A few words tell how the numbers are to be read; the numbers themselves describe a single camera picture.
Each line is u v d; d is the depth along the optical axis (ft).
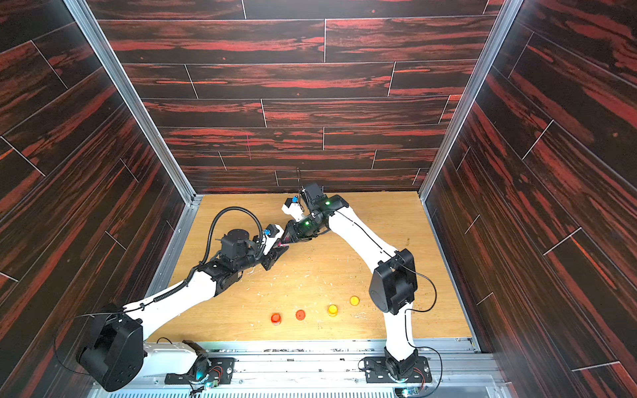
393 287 1.61
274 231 2.27
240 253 2.11
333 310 2.77
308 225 2.31
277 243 2.32
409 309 1.80
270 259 2.35
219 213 2.22
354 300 2.89
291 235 2.34
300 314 2.76
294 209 2.51
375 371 2.40
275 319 2.71
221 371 2.36
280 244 2.57
